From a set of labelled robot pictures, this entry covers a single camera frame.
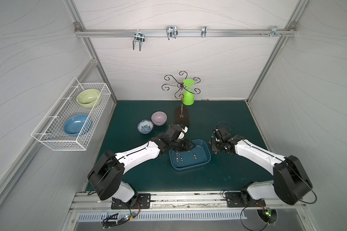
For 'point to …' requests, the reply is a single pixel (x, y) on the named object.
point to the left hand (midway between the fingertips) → (194, 147)
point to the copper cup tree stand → (178, 94)
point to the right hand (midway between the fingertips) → (214, 144)
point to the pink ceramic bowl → (159, 118)
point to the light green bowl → (86, 98)
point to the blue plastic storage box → (199, 156)
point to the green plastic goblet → (188, 96)
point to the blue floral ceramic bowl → (145, 126)
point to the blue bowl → (73, 124)
